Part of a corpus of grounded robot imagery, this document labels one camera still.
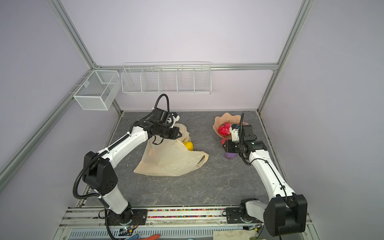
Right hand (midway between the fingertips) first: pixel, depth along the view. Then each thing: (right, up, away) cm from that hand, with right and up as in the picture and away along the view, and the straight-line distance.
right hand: (228, 146), depth 83 cm
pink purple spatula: (+3, -8, +13) cm, 16 cm away
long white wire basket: (-36, +44, +16) cm, 59 cm away
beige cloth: (+2, -39, -14) cm, 42 cm away
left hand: (-26, +5, 0) cm, 27 cm away
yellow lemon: (-23, -2, +14) cm, 27 cm away
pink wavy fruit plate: (+11, +16, +29) cm, 35 cm away
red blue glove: (-39, -41, -14) cm, 58 cm away
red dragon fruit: (+1, +9, +17) cm, 19 cm away
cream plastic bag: (-34, -6, 0) cm, 34 cm away
